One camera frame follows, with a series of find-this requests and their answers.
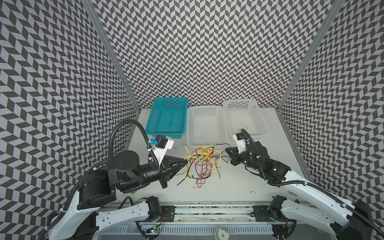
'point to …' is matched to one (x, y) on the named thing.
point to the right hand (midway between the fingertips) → (227, 148)
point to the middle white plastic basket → (206, 125)
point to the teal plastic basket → (168, 117)
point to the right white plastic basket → (246, 114)
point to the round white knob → (220, 234)
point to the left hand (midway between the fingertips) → (186, 165)
